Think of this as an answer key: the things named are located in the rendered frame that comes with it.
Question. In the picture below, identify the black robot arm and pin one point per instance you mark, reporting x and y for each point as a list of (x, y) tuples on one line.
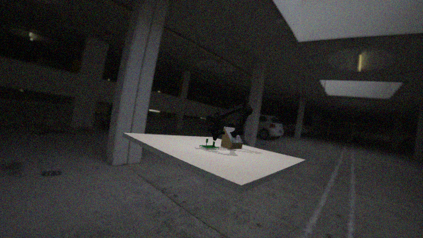
[(224, 113)]

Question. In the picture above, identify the green circuit board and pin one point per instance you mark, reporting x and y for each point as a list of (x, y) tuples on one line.
[(209, 146)]

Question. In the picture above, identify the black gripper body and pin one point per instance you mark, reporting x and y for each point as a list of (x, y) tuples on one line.
[(218, 131)]

